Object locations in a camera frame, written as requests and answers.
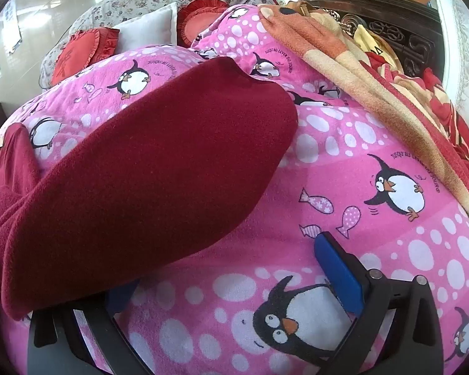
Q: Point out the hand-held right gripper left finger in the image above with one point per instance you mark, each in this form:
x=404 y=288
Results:
x=119 y=300

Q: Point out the red heart-shaped ruffled pillow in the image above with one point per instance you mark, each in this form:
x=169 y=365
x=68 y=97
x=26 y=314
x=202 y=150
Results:
x=78 y=58
x=195 y=17

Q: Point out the dark red fleece garment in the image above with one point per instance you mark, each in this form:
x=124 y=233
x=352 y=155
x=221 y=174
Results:
x=140 y=164

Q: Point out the dark carved wooden headboard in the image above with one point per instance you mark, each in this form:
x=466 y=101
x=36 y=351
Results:
x=394 y=19

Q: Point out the red and cream patterned cloth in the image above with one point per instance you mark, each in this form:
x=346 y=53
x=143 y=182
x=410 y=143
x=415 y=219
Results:
x=445 y=105

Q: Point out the pink penguin print blanket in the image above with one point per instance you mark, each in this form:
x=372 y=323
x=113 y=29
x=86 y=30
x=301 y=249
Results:
x=336 y=144

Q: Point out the wall poster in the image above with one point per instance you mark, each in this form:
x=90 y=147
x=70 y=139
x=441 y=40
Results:
x=11 y=23

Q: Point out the yellow cloth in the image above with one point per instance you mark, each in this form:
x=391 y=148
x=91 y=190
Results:
x=365 y=41

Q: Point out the white square pillow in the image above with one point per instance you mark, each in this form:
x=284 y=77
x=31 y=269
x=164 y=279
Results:
x=148 y=31

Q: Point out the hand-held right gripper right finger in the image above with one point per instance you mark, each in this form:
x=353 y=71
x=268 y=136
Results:
x=338 y=277

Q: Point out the orange beige plush blanket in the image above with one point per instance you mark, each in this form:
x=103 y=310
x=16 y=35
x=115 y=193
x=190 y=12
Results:
x=375 y=86

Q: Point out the white lace curtain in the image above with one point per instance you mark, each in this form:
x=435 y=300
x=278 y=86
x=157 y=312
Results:
x=461 y=27

